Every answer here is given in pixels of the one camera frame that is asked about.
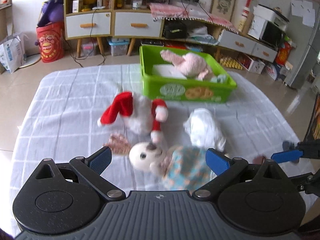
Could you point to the white cloth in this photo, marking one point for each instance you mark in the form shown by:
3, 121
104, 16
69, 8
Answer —
204, 130

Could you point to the red printed bucket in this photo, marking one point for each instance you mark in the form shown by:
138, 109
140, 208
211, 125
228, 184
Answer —
50, 41

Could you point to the wooden white drawer cabinet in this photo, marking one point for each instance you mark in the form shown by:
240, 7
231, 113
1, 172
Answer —
138, 24

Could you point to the black bag on shelf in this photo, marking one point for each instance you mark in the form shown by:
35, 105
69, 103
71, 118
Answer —
174, 30

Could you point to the white foam sponge block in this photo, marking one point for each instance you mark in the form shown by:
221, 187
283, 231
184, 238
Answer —
168, 71

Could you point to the mint green cloth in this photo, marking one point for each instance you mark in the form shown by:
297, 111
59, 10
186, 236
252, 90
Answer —
222, 78

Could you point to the yellow egg tray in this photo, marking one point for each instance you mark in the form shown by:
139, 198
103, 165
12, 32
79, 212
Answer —
229, 62

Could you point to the green plastic cookie box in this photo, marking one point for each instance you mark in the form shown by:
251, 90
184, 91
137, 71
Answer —
156, 86

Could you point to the framed girl portrait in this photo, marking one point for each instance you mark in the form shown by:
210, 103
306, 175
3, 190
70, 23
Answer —
223, 8

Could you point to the purple plush toy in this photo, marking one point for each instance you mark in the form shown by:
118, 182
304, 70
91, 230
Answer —
52, 12

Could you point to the white paper shopping bag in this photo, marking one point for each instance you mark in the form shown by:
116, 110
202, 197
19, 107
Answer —
13, 54

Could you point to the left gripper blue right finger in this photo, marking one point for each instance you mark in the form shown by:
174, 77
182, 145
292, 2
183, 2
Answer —
217, 161

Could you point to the grey white checked bedsheet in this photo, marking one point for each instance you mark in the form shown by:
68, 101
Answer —
61, 121

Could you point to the santa plush toy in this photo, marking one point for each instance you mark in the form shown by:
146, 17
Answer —
140, 114

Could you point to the clear storage bin blue lid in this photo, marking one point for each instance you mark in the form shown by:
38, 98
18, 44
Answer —
119, 46

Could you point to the pink plush rabbit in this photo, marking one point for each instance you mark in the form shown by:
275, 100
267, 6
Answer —
190, 65

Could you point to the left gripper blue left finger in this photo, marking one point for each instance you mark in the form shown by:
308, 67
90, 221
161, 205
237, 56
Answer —
99, 160

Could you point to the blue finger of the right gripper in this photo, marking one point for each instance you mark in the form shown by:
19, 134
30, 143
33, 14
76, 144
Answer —
287, 156

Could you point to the cream rabbit doll blue dress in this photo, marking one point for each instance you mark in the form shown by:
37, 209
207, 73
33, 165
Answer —
179, 167

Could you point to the pink lace cabinet cloth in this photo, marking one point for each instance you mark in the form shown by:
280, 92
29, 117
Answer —
171, 12

